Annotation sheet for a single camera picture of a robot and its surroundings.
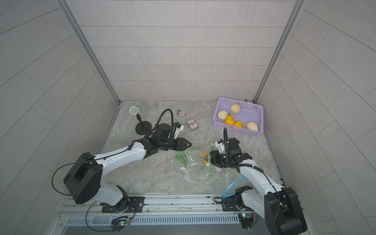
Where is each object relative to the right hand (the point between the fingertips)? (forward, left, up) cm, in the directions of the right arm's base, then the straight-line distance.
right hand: (207, 159), depth 80 cm
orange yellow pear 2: (+24, -25, -2) cm, 35 cm away
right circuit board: (-27, -16, -8) cm, 33 cm away
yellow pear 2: (+21, -33, -1) cm, 39 cm away
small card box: (+38, +15, -3) cm, 41 cm away
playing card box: (+28, +7, -4) cm, 29 cm away
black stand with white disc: (+26, +42, -2) cm, 49 cm away
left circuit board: (-26, +43, -4) cm, 50 cm away
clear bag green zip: (-2, +7, -3) cm, 8 cm away
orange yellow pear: (+27, -18, -1) cm, 33 cm away
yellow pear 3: (+32, -14, 0) cm, 35 cm away
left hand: (+6, +8, +7) cm, 12 cm away
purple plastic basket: (+33, -27, -5) cm, 43 cm away
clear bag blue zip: (-11, -8, -6) cm, 15 cm away
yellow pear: (+37, -25, 0) cm, 45 cm away
